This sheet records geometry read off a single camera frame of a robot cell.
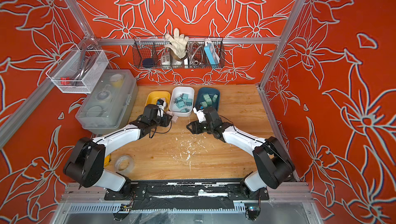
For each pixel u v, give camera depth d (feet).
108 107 3.03
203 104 3.51
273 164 1.41
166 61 3.03
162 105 2.65
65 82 2.28
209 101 3.52
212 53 2.86
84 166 1.41
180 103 3.40
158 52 3.30
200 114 2.54
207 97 3.60
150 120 2.29
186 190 2.44
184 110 3.33
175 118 3.13
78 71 2.51
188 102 3.51
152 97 3.60
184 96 3.61
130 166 2.59
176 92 3.68
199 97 3.58
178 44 3.01
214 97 3.52
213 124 2.18
